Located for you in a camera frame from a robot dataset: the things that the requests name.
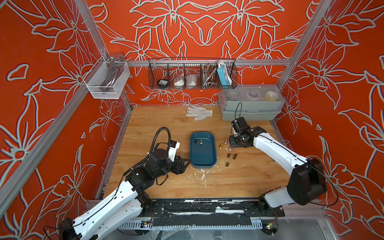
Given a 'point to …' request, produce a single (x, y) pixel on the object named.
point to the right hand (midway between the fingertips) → (230, 142)
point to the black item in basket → (163, 84)
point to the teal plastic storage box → (203, 150)
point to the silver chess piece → (230, 148)
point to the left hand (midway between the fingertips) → (186, 159)
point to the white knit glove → (200, 113)
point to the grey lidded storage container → (251, 102)
